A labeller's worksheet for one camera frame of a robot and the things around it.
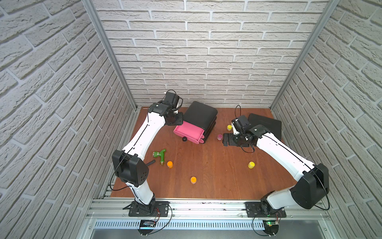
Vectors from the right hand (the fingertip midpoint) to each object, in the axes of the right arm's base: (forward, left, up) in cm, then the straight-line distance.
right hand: (231, 141), depth 83 cm
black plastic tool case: (+18, -37, -13) cm, 43 cm away
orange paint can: (-6, +37, -13) cm, 40 cm away
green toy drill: (0, +46, -11) cm, 47 cm away
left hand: (+12, +28, +9) cm, 32 cm away
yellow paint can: (-10, -12, -13) cm, 20 cm away
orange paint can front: (-16, +23, -12) cm, 31 cm away
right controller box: (-40, -13, -15) cm, 45 cm away
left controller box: (-36, +47, -17) cm, 62 cm away
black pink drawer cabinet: (+14, +18, +1) cm, 23 cm away
